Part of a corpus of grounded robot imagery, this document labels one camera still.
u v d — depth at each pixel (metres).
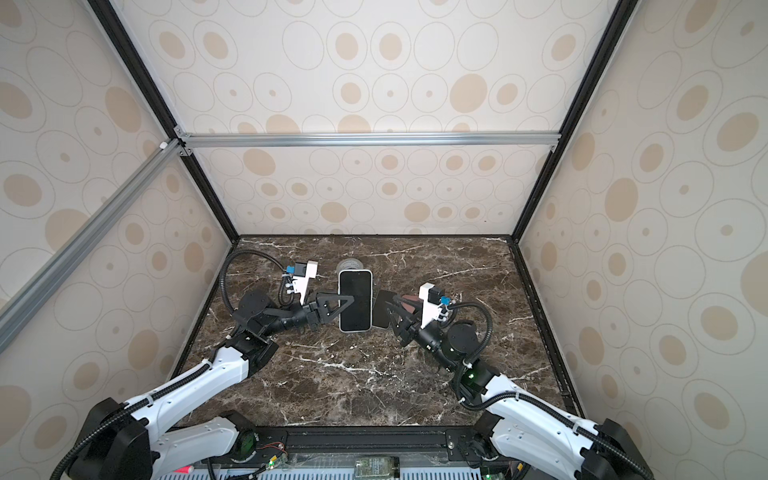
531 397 0.51
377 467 0.67
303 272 0.61
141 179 0.76
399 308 0.70
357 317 0.66
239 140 0.90
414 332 0.61
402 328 0.62
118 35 0.70
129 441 0.39
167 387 0.46
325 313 0.63
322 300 0.63
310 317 0.60
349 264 1.08
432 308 0.60
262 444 0.73
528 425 0.49
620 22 0.69
